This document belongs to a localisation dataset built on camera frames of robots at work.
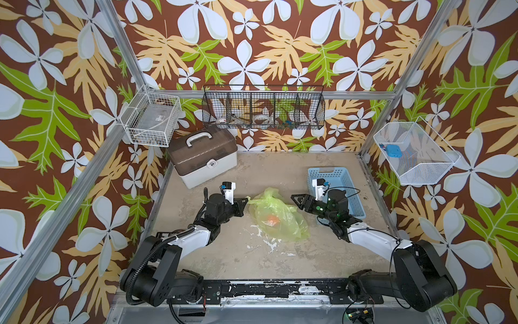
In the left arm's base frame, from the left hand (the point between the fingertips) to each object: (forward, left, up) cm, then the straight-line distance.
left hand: (248, 196), depth 87 cm
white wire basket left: (+26, +42, +22) cm, 54 cm away
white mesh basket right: (+13, -69, +16) cm, 72 cm away
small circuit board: (-41, -44, -14) cm, 61 cm away
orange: (-11, -10, 0) cm, 15 cm away
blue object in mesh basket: (+15, -63, +14) cm, 66 cm away
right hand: (-2, -19, +2) cm, 19 cm away
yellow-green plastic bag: (-13, -18, -2) cm, 22 cm away
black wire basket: (+39, -20, +19) cm, 48 cm away
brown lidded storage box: (+18, +23, +7) cm, 30 cm away
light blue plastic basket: (+19, -47, -12) cm, 52 cm away
